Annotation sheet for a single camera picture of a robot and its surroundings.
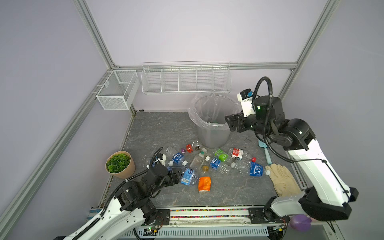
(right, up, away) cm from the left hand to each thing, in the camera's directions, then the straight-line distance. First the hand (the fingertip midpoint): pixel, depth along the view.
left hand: (175, 174), depth 72 cm
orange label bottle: (+15, -7, +9) cm, 19 cm away
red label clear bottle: (+35, +6, +20) cm, 41 cm away
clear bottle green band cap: (+11, +2, +22) cm, 25 cm away
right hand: (+26, +28, -11) cm, 40 cm away
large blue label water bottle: (+5, -5, +11) cm, 13 cm away
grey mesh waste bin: (+21, +15, +22) cm, 34 cm away
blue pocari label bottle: (+22, +1, +15) cm, 27 cm away
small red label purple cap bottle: (+10, +11, +22) cm, 27 cm away
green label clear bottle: (+25, +6, +20) cm, 32 cm away
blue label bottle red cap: (+42, -2, +15) cm, 45 cm away
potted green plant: (-31, +2, +9) cm, 33 cm away
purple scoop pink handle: (+60, -23, -1) cm, 64 cm away
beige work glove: (+60, -9, +12) cm, 62 cm away
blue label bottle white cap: (0, +4, +17) cm, 18 cm away
